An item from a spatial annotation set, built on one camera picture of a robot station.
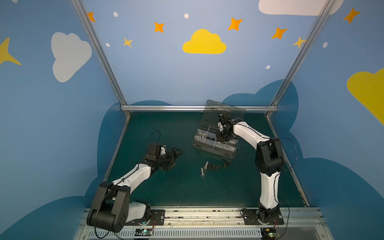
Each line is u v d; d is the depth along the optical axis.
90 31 0.76
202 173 0.88
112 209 0.41
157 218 0.75
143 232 0.70
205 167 0.91
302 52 0.86
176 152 0.79
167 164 0.78
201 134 1.05
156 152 0.70
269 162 0.55
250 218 0.74
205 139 1.01
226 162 0.93
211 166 0.92
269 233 0.70
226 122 0.78
